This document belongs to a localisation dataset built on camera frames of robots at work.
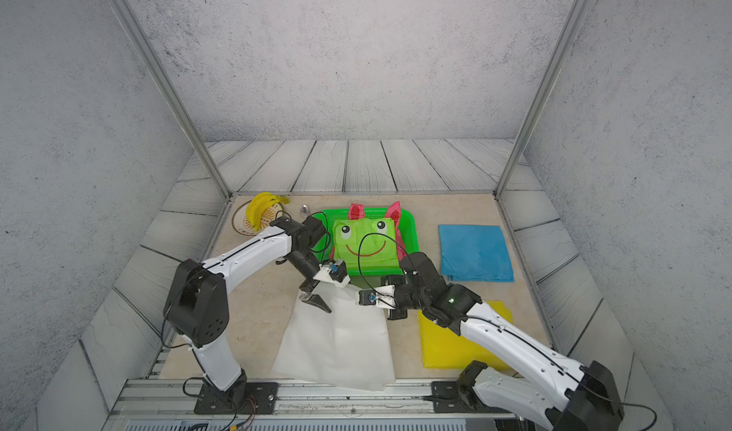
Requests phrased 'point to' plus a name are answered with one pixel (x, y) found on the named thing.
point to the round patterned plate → (240, 222)
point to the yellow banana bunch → (257, 204)
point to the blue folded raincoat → (475, 253)
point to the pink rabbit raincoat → (356, 212)
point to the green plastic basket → (374, 213)
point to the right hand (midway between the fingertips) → (372, 291)
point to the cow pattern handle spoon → (304, 211)
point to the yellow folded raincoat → (443, 348)
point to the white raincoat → (348, 346)
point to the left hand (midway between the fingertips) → (342, 291)
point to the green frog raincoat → (366, 243)
